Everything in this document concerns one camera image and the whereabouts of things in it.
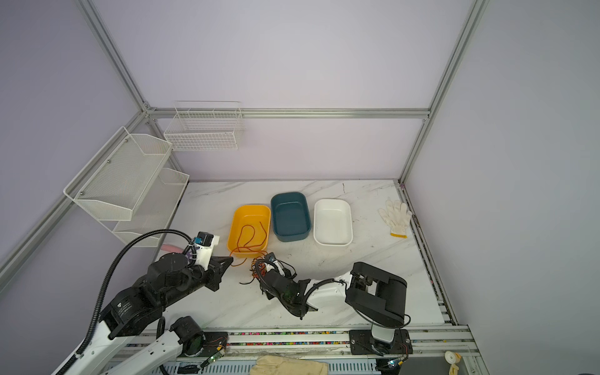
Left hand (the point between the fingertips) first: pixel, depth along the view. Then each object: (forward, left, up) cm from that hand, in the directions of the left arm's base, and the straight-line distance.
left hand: (229, 262), depth 67 cm
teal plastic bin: (+34, -15, -23) cm, 44 cm away
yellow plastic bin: (+24, +2, -21) cm, 32 cm away
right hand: (+4, -8, -20) cm, 22 cm away
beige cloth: (-23, -16, -24) cm, 36 cm away
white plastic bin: (+30, -34, -23) cm, 51 cm away
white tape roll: (-21, -67, -21) cm, 74 cm away
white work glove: (+34, -65, -24) cm, 77 cm away
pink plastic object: (+17, +34, -25) cm, 45 cm away
